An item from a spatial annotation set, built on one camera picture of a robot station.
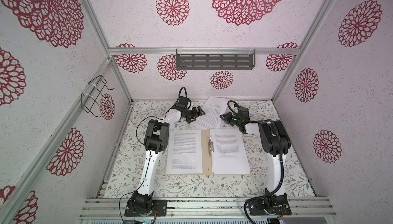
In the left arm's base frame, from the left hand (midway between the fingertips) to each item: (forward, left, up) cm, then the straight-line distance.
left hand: (200, 117), depth 107 cm
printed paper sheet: (-25, +10, -3) cm, 27 cm away
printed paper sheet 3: (+9, -11, 0) cm, 14 cm away
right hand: (0, -14, +4) cm, 15 cm away
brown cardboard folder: (-29, -3, -2) cm, 29 cm away
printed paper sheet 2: (-28, -18, -3) cm, 33 cm away
